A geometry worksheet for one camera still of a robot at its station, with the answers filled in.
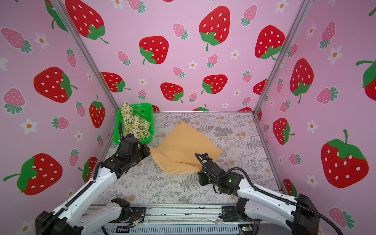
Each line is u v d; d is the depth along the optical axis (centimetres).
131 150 61
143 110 119
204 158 71
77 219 42
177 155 91
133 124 107
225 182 55
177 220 73
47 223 37
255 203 61
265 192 47
